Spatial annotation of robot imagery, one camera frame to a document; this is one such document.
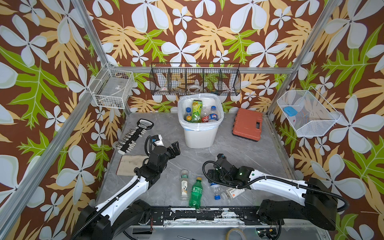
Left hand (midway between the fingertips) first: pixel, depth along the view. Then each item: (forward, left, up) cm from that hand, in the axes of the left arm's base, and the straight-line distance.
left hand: (172, 143), depth 82 cm
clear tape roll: (+38, -13, +9) cm, 41 cm away
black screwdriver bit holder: (+13, +33, -17) cm, 39 cm away
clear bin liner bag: (+26, -21, +9) cm, 35 cm away
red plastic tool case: (+26, -52, -14) cm, 60 cm away
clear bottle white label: (-23, -32, -13) cm, 42 cm away
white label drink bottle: (-21, -7, -12) cm, 25 cm away
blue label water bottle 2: (-21, -24, -13) cm, 35 cm away
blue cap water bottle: (+15, -23, +7) cm, 29 cm away
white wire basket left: (+27, +36, +17) cm, 48 cm away
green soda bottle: (+12, -9, +7) cm, 17 cm away
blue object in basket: (+18, -69, +8) cm, 72 cm away
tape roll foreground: (-38, -33, -18) cm, 54 cm away
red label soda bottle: (+19, -19, +3) cm, 27 cm away
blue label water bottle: (+23, -9, +4) cm, 24 cm away
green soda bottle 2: (-25, -13, -12) cm, 31 cm away
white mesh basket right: (+13, -76, +10) cm, 78 cm away
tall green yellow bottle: (+20, -14, +6) cm, 25 cm away
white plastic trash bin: (+7, -16, -2) cm, 18 cm away
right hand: (-14, -21, -12) cm, 28 cm away
